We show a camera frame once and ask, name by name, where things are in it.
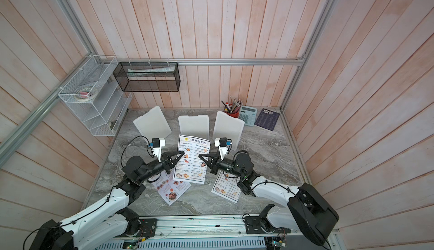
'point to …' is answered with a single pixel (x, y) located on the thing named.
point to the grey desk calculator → (248, 115)
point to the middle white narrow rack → (194, 126)
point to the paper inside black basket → (148, 71)
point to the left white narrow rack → (153, 124)
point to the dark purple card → (267, 119)
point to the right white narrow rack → (226, 125)
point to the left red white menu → (169, 189)
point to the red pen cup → (233, 109)
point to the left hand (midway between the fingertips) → (184, 155)
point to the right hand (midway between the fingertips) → (200, 156)
